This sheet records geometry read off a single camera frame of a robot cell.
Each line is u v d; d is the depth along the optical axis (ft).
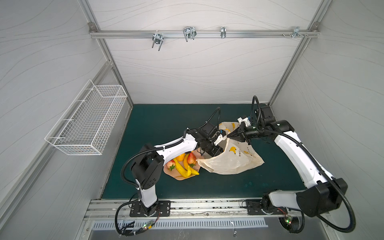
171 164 2.69
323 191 1.29
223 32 2.57
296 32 2.51
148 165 1.51
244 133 2.08
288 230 2.23
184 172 2.61
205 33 2.63
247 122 2.34
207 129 2.23
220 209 2.45
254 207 2.41
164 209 2.41
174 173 2.69
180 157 2.83
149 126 3.64
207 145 2.30
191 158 2.78
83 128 2.21
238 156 2.44
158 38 2.59
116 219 2.21
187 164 2.80
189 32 2.51
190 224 2.31
